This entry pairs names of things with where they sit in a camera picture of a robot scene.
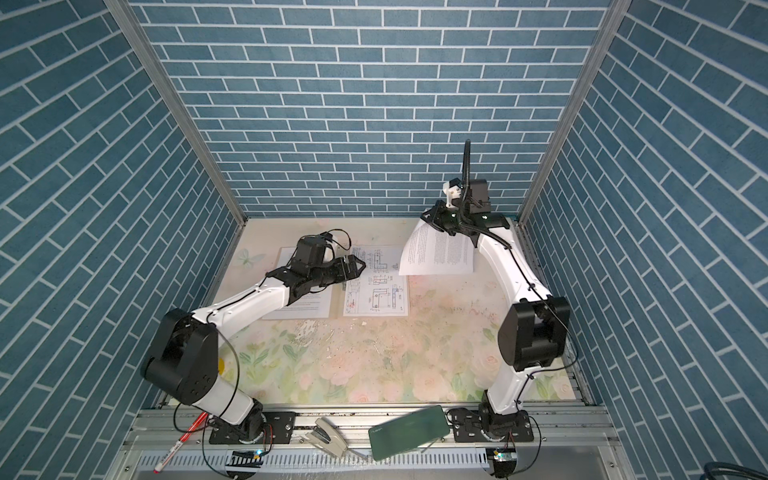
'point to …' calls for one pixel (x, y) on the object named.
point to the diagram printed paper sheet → (378, 290)
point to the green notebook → (408, 432)
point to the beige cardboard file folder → (337, 303)
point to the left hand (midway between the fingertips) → (356, 267)
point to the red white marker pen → (199, 422)
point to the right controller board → (504, 461)
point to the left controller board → (245, 459)
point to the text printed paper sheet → (315, 304)
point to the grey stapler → (327, 436)
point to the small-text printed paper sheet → (430, 250)
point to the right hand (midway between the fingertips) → (419, 211)
